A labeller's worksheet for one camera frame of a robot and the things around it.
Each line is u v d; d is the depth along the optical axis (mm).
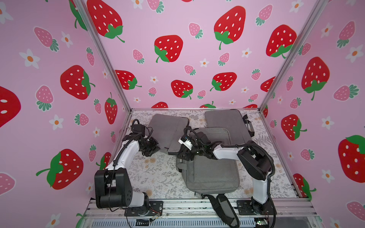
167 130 976
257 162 507
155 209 740
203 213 732
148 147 740
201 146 746
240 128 1059
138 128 707
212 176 794
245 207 735
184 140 796
